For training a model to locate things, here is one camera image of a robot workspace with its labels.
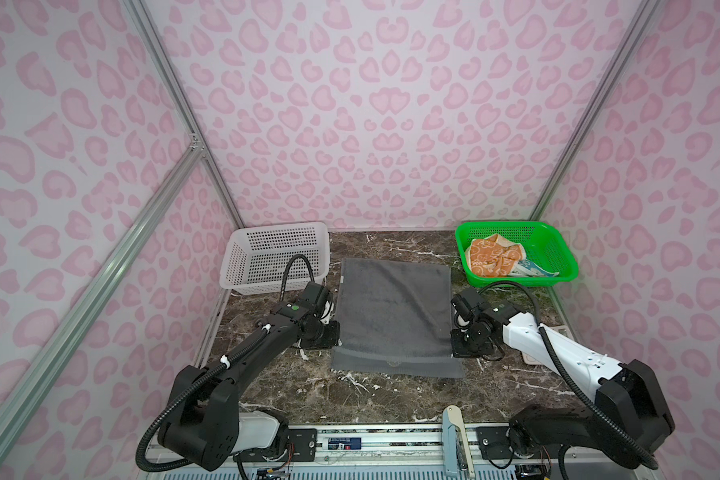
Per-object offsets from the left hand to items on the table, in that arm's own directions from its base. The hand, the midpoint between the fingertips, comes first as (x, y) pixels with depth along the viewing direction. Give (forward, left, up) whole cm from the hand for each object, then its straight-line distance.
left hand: (337, 337), depth 84 cm
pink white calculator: (+3, -66, -5) cm, 66 cm away
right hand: (-4, -33, 0) cm, 33 cm away
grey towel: (+9, -18, -7) cm, 21 cm away
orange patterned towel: (+31, -53, -4) cm, 62 cm away
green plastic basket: (+36, -73, -4) cm, 82 cm away
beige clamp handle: (-20, -30, -4) cm, 37 cm away
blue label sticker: (-25, -3, -5) cm, 25 cm away
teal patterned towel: (+26, -64, -5) cm, 70 cm away
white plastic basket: (+34, +33, -6) cm, 48 cm away
